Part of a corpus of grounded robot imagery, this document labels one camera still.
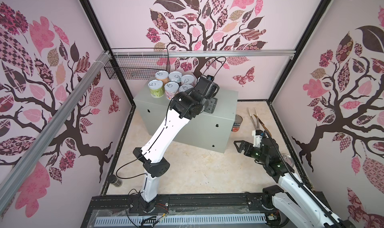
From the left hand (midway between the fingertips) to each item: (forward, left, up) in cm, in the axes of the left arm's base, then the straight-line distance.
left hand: (204, 101), depth 69 cm
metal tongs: (+15, -42, -36) cm, 58 cm away
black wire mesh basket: (+37, +41, -3) cm, 56 cm away
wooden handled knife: (+16, -46, -38) cm, 61 cm away
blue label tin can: (-18, -46, -26) cm, 56 cm away
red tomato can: (+8, -24, -28) cm, 37 cm away
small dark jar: (-28, +45, -28) cm, 60 cm away
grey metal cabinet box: (+2, -5, -28) cm, 28 cm away
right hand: (-9, -21, -23) cm, 32 cm away
